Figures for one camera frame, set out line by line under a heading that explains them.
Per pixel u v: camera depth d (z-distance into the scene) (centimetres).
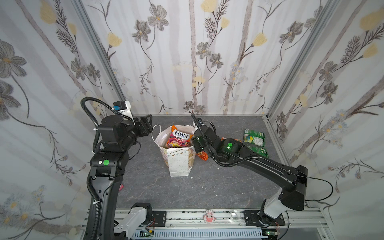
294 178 42
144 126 52
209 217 72
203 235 70
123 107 50
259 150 98
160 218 73
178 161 78
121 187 84
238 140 104
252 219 73
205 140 50
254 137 104
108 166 38
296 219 76
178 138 80
